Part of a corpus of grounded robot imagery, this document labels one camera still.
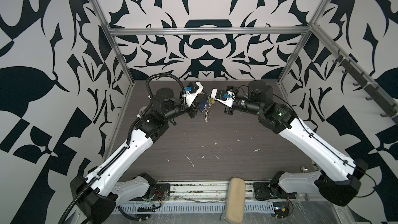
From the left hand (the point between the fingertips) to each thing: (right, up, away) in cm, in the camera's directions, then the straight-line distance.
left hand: (207, 91), depth 63 cm
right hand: (+2, -1, -2) cm, 3 cm away
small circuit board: (+34, -53, +8) cm, 63 cm away
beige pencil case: (+12, -50, +4) cm, 52 cm away
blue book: (-2, -5, +2) cm, 6 cm away
